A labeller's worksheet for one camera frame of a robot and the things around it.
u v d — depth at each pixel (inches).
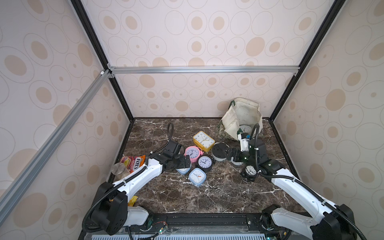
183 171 35.2
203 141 40.7
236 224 29.5
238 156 27.6
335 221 15.2
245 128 42.5
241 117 45.0
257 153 23.0
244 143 27.9
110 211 15.9
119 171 30.7
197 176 34.2
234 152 27.7
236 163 35.7
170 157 25.0
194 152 38.3
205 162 36.4
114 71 35.6
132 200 31.1
